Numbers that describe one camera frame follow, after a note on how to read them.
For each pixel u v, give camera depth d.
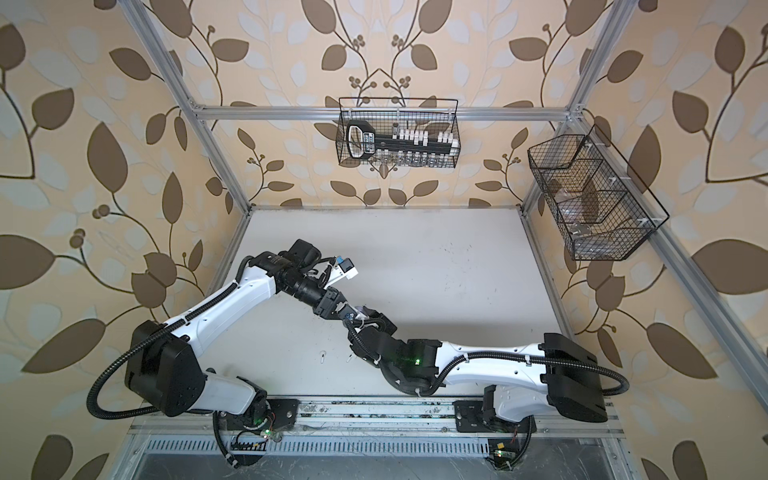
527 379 0.42
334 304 0.67
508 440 0.72
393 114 0.91
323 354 0.84
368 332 0.54
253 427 0.72
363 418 0.75
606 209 0.72
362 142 0.84
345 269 0.70
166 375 0.41
